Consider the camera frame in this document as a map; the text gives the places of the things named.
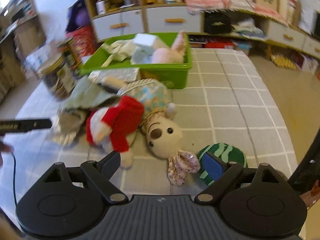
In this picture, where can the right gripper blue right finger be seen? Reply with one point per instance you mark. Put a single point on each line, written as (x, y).
(223, 177)

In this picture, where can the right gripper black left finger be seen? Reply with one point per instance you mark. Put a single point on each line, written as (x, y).
(98, 176)

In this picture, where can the green watermelon plush cushion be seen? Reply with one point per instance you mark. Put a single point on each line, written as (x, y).
(214, 161)

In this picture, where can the red santa plush toy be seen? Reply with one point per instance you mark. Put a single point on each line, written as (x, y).
(109, 127)

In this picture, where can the beige plush mouse doll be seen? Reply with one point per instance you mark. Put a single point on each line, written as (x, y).
(163, 135)

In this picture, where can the white cotton glove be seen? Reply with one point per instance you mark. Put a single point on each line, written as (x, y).
(118, 51)

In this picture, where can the light blue cloth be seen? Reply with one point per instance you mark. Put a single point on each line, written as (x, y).
(141, 57)

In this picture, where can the pink plush bunny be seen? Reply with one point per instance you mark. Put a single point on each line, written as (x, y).
(174, 54)

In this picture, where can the white foam sponge block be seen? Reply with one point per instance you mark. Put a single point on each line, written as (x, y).
(148, 42)

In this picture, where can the person's left hand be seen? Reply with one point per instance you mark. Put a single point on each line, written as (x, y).
(4, 148)

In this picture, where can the brown cookie jar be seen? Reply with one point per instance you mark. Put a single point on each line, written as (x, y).
(57, 76)

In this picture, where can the grey green cloth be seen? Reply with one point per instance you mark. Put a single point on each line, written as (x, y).
(88, 95)

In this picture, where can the tall printed snack can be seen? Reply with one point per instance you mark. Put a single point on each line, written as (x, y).
(68, 50)

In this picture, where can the white milk carton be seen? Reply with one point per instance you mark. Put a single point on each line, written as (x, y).
(124, 74)

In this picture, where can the green plastic bin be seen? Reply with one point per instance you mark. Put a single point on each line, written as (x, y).
(174, 76)

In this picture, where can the egg carton tray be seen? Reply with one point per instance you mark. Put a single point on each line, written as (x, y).
(282, 61)

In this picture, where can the black bag on shelf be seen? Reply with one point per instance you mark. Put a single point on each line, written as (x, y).
(217, 23)

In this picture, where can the low white drawer cabinet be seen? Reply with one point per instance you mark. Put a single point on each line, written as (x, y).
(281, 34)

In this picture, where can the wooden shelf cabinet with drawers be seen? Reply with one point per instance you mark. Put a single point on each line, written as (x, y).
(137, 16)

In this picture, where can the pink fringed cloth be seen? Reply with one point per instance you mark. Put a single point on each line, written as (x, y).
(235, 5)

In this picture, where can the white microwave oven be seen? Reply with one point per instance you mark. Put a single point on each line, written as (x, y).
(308, 15)

